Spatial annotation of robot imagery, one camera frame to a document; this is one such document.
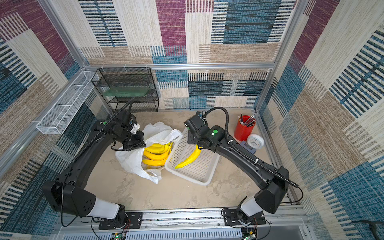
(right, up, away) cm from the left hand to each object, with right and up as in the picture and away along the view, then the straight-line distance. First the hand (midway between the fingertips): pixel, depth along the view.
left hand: (147, 144), depth 77 cm
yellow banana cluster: (+1, -8, +14) cm, 16 cm away
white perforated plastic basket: (+27, -17, +12) cm, 34 cm away
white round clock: (+61, -1, +16) cm, 63 cm away
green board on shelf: (-18, +31, +19) cm, 41 cm away
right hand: (+25, +4, -1) cm, 26 cm away
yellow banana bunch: (+23, -7, -2) cm, 24 cm away
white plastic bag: (0, +5, +16) cm, 17 cm away
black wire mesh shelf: (-30, +38, +31) cm, 58 cm away
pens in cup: (+59, +11, +19) cm, 63 cm away
